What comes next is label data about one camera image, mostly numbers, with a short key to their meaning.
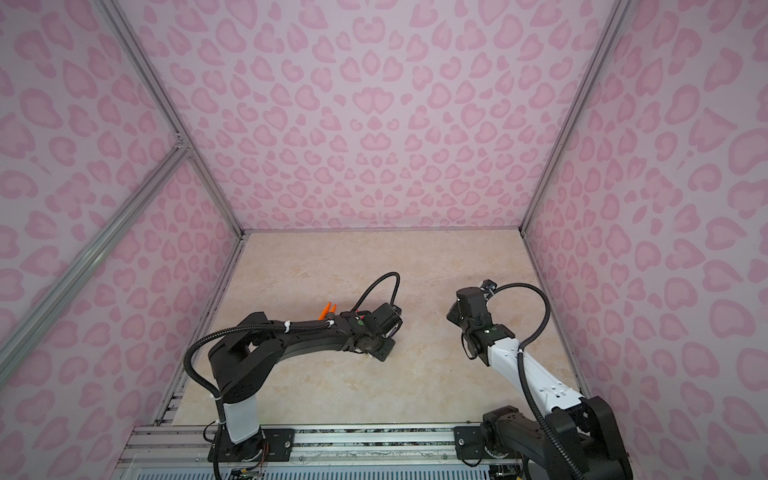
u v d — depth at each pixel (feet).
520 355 1.72
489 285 2.51
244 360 1.58
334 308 3.21
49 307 1.81
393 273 2.48
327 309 3.21
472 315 2.14
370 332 2.22
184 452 2.41
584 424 1.33
